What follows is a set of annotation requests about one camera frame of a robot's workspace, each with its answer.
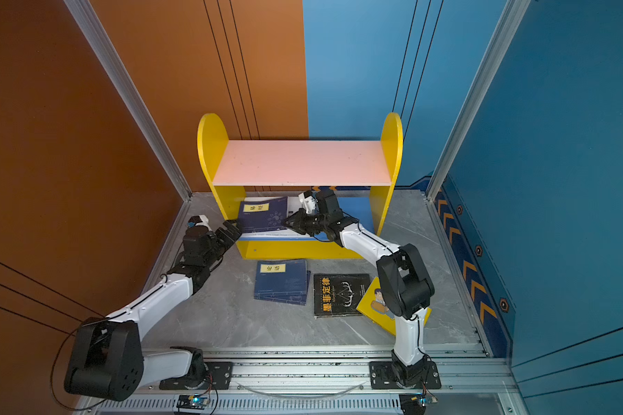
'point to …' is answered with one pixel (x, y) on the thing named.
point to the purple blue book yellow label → (265, 215)
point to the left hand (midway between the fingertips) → (236, 225)
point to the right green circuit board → (415, 403)
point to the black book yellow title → (338, 294)
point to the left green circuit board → (195, 402)
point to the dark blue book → (282, 280)
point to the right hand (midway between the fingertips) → (280, 224)
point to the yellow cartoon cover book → (375, 306)
